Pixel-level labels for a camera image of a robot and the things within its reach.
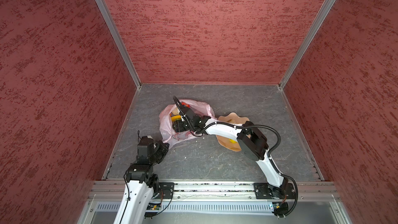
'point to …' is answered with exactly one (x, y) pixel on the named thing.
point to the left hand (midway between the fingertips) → (171, 146)
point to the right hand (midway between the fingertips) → (176, 128)
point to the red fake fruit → (183, 103)
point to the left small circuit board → (153, 206)
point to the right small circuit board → (280, 209)
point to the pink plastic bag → (170, 137)
